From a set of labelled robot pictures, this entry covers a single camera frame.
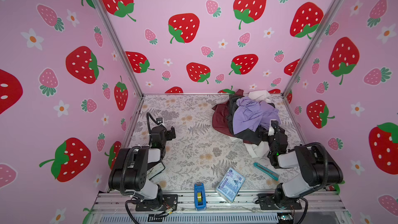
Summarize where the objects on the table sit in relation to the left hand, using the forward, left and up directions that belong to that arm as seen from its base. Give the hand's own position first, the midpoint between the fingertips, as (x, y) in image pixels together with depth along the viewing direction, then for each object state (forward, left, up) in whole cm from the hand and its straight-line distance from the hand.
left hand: (165, 127), depth 95 cm
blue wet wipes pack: (-33, -38, -1) cm, 50 cm away
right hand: (-1, -65, +4) cm, 65 cm away
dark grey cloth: (-5, -56, +1) cm, 57 cm away
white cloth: (-13, -58, -3) cm, 60 cm away
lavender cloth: (+5, -53, +6) cm, 54 cm away
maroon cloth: (+11, -35, -2) cm, 37 cm away
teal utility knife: (-24, -60, -7) cm, 65 cm away
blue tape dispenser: (-39, -23, -2) cm, 46 cm away
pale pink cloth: (+32, -67, -4) cm, 75 cm away
